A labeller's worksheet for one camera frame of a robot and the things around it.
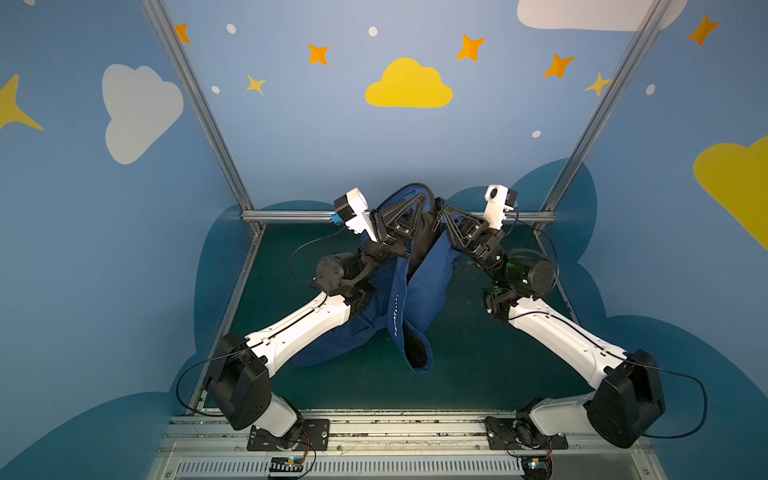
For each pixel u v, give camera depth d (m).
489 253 0.50
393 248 0.48
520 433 0.67
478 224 0.51
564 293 1.08
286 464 0.73
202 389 0.45
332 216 0.47
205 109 0.85
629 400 0.41
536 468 0.73
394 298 0.60
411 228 0.51
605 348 0.45
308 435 0.73
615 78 0.81
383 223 0.49
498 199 0.52
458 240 0.51
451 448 0.74
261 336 0.45
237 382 0.41
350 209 0.45
